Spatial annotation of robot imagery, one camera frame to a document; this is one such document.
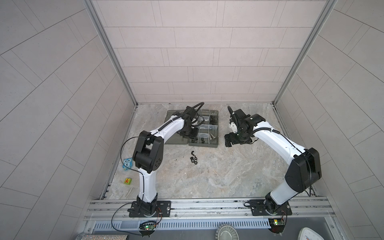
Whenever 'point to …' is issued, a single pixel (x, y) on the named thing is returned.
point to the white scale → (306, 233)
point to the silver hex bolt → (214, 137)
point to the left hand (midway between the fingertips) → (198, 135)
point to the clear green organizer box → (207, 125)
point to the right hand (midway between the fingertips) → (231, 143)
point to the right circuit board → (276, 226)
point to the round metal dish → (227, 232)
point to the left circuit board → (147, 226)
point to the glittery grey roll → (103, 237)
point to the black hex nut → (202, 141)
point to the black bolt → (213, 119)
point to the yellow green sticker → (127, 181)
